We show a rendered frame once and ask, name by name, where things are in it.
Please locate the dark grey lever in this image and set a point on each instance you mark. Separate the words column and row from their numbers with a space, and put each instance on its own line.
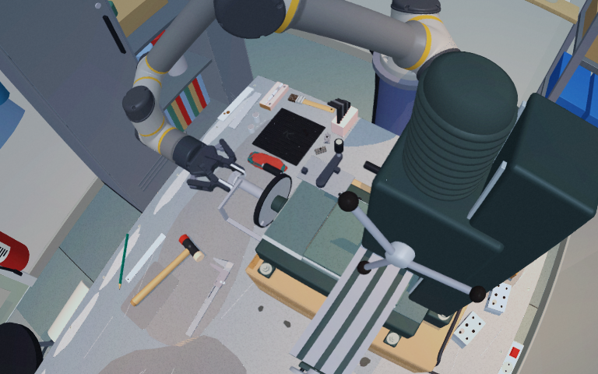
column 330, row 167

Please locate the blue drum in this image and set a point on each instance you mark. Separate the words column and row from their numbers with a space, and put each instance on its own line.
column 392, row 103

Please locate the grey steel cabinet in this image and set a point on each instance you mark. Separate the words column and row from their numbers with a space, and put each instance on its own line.
column 72, row 77

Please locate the slotted wooden block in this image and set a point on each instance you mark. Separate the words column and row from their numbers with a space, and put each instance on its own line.
column 273, row 96

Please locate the white ruler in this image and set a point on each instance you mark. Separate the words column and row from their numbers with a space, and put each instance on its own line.
column 146, row 258

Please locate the pink block with black tools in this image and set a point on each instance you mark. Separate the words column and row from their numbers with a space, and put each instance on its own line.
column 344, row 119

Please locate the black round stool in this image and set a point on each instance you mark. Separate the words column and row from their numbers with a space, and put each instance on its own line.
column 10, row 351

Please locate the black side knob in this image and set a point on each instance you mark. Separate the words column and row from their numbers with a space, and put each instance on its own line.
column 371, row 166

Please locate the wooden base board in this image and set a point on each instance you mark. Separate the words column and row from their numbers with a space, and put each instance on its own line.
column 288, row 297

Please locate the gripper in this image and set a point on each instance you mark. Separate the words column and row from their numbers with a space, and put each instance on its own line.
column 195, row 156

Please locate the black square mat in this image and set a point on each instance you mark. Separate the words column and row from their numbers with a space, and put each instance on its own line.
column 288, row 135

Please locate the steel ruler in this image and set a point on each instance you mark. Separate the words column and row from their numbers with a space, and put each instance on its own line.
column 237, row 103

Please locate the grey caliper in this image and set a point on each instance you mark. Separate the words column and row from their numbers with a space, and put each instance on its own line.
column 211, row 294

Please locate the white box red square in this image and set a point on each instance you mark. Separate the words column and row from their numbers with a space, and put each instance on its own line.
column 511, row 357

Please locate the grey-green mill vise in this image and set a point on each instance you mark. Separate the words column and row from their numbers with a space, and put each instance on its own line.
column 309, row 217

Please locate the white paper roll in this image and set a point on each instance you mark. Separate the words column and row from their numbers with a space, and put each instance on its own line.
column 68, row 311

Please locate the grey slotted mill table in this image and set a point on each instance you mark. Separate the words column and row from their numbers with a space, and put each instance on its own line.
column 345, row 320

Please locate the green pencil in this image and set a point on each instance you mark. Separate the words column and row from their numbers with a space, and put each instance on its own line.
column 123, row 260

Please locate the striped coloured books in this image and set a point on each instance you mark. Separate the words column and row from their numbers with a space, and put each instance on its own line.
column 188, row 106

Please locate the white drilled block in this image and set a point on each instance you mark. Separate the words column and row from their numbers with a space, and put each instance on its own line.
column 469, row 329
column 499, row 298

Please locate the wooden hammer red black head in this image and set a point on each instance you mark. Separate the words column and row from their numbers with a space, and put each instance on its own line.
column 162, row 276

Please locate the blue storage bin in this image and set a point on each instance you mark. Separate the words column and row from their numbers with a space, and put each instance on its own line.
column 588, row 98

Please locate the black handwheel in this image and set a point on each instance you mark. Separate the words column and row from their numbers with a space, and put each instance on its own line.
column 267, row 206

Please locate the silver vise crank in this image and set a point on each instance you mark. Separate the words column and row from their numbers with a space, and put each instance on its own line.
column 250, row 189

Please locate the grey shelf unit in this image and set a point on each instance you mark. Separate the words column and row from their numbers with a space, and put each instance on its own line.
column 570, row 57

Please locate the silver bolt with washer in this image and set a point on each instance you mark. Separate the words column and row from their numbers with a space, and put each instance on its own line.
column 265, row 269
column 392, row 338

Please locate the small dark drilled block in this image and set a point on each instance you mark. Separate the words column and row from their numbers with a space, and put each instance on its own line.
column 320, row 151

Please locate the dark green bench mill body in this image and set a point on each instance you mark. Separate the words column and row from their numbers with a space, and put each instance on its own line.
column 484, row 196

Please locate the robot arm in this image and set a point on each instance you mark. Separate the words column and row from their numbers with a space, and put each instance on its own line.
column 330, row 23

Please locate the red and green tool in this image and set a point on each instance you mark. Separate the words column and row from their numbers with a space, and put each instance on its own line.
column 265, row 161

